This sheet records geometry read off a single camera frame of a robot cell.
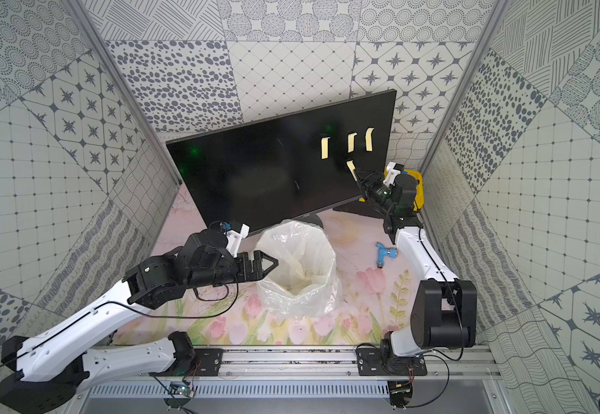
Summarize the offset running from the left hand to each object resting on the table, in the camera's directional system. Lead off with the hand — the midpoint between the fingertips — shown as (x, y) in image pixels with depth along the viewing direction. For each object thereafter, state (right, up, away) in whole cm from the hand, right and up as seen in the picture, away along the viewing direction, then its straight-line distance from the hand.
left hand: (267, 257), depth 63 cm
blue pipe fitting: (+39, -5, +33) cm, 51 cm away
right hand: (+24, +23, +17) cm, 37 cm away
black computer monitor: (-2, +27, +32) cm, 42 cm away
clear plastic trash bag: (+9, -13, +23) cm, 28 cm away
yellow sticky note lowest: (+23, +26, +16) cm, 38 cm away
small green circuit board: (-25, -38, +7) cm, 46 cm away
